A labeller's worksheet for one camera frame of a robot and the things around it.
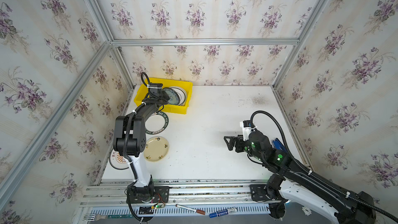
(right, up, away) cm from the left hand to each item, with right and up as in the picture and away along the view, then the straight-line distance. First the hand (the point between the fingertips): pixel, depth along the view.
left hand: (165, 94), depth 99 cm
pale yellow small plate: (-3, -32, -10) cm, 34 cm away
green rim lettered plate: (-6, -19, 0) cm, 20 cm away
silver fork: (-23, -56, -31) cm, 68 cm away
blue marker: (+33, -54, -31) cm, 70 cm away
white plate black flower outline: (+10, 0, +9) cm, 14 cm away
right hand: (+37, -23, -23) cm, 49 cm away
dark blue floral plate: (+5, -3, +7) cm, 9 cm away
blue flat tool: (+68, -30, -11) cm, 75 cm away
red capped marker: (+20, -54, -30) cm, 65 cm away
